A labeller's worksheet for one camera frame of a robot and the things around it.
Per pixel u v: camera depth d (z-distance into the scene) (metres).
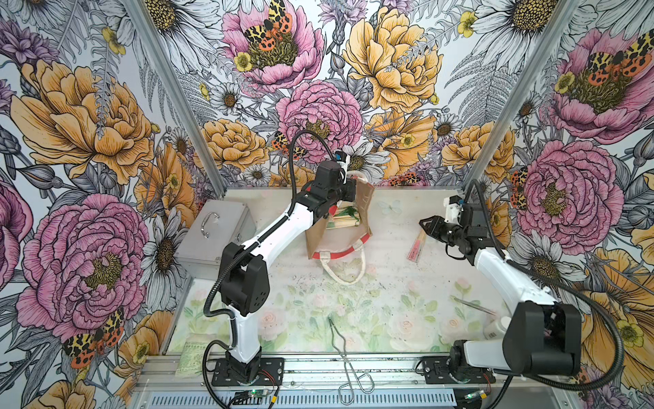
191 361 0.74
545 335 0.42
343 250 0.93
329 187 0.68
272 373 0.73
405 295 0.90
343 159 0.75
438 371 0.74
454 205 0.78
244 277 0.49
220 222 0.90
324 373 0.76
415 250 1.00
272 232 0.54
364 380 0.74
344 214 1.05
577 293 0.43
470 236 0.66
